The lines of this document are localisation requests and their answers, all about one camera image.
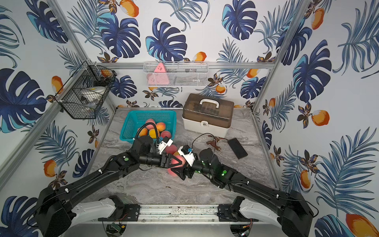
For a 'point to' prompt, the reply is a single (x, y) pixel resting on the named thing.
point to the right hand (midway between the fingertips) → (177, 160)
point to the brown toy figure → (214, 142)
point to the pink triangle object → (159, 76)
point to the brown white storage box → (208, 116)
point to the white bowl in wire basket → (92, 96)
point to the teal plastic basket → (132, 120)
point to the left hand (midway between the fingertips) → (179, 162)
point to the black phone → (238, 149)
